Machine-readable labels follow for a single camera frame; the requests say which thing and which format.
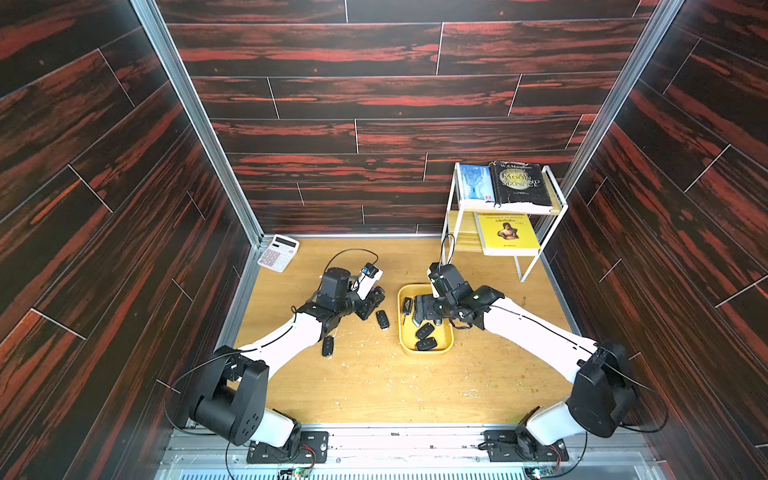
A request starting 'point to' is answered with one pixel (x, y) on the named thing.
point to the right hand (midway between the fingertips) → (433, 300)
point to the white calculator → (279, 253)
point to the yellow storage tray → (444, 334)
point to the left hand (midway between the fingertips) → (379, 292)
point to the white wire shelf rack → (463, 231)
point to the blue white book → (476, 183)
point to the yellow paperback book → (507, 234)
